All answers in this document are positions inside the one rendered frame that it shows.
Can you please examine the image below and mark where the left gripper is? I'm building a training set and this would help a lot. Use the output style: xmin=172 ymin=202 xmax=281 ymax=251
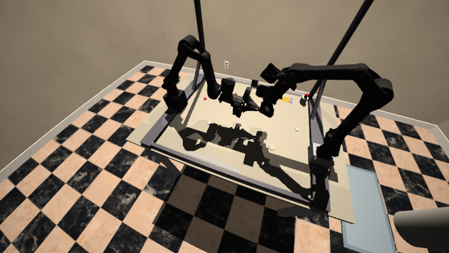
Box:
xmin=259 ymin=86 xmax=283 ymax=118

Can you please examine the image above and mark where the grey flat bar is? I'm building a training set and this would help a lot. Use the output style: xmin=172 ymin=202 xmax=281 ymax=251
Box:
xmin=186 ymin=150 xmax=240 ymax=173

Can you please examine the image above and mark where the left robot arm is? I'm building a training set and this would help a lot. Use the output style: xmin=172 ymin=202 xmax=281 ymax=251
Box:
xmin=260 ymin=63 xmax=394 ymax=161

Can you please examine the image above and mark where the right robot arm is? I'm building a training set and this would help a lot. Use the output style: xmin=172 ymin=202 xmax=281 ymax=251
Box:
xmin=162 ymin=35 xmax=242 ymax=116

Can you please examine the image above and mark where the yellow and blue blister pack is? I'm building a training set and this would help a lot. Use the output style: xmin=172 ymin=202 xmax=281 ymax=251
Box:
xmin=278 ymin=95 xmax=293 ymax=104

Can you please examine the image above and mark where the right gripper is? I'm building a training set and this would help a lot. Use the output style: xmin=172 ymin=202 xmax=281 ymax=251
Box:
xmin=229 ymin=87 xmax=260 ymax=118

